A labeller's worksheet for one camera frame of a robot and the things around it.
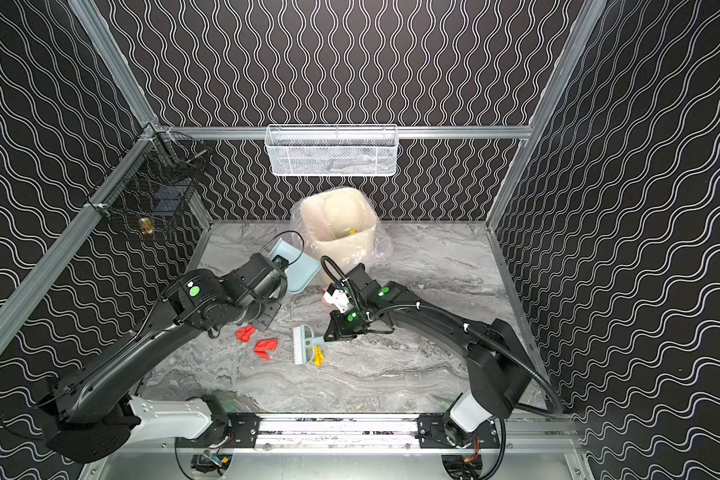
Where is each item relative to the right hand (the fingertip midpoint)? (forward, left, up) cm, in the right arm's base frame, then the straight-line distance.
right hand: (327, 339), depth 77 cm
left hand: (+2, +11, +15) cm, 19 cm away
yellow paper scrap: (+41, -5, -2) cm, 41 cm away
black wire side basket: (+40, +57, +17) cm, 72 cm away
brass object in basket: (+25, +50, +17) cm, 59 cm away
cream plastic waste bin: (+41, 0, +1) cm, 41 cm away
